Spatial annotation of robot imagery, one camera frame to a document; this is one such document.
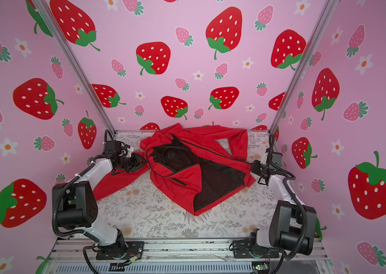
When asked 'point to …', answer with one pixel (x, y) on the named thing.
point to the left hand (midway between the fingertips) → (147, 162)
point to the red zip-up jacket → (197, 165)
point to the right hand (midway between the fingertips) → (252, 164)
